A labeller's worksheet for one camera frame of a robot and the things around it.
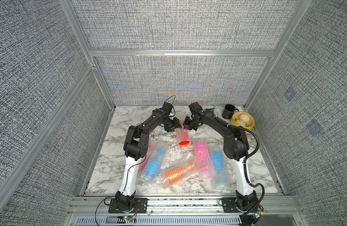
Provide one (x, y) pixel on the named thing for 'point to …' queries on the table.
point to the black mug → (228, 111)
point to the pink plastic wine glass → (202, 156)
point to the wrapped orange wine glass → (172, 176)
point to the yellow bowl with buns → (242, 118)
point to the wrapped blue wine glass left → (154, 161)
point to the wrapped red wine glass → (143, 164)
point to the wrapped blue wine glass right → (218, 158)
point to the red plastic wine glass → (183, 135)
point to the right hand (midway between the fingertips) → (182, 122)
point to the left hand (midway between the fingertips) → (181, 126)
